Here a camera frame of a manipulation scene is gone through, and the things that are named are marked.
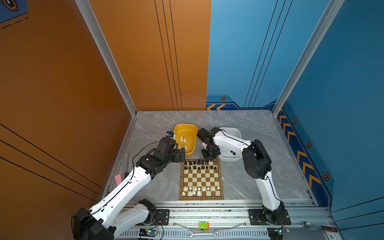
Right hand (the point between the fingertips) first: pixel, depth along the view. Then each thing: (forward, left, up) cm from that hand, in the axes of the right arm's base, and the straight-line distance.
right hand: (207, 160), depth 92 cm
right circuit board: (-37, -31, -3) cm, 48 cm away
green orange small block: (-34, +3, +1) cm, 34 cm away
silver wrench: (-37, +9, -2) cm, 38 cm away
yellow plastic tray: (+20, +14, -1) cm, 24 cm away
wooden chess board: (-12, +4, 0) cm, 13 cm away
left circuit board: (-37, +29, -2) cm, 47 cm away
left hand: (-2, +16, +17) cm, 23 cm away
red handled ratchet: (-34, -45, 0) cm, 56 cm away
